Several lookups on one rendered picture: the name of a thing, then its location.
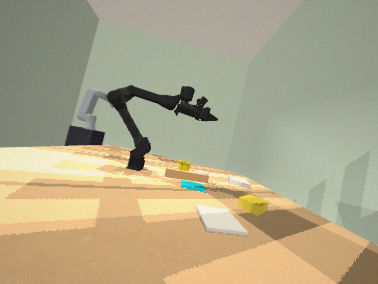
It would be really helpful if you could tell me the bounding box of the yellow translucent cup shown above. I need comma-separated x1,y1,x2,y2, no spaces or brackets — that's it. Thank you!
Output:
178,160,191,171

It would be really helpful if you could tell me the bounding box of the yellow block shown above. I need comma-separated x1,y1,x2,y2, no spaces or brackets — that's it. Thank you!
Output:
237,194,269,216

